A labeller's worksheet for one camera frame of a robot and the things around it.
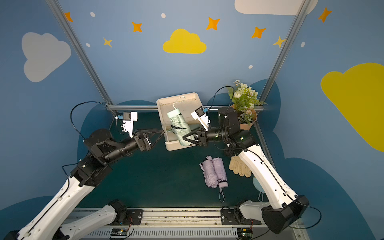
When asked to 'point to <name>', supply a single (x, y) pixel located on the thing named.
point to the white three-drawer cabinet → (187, 104)
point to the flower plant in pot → (244, 101)
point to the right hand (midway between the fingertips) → (187, 136)
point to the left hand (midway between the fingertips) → (159, 128)
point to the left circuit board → (119, 232)
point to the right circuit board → (244, 233)
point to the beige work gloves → (239, 167)
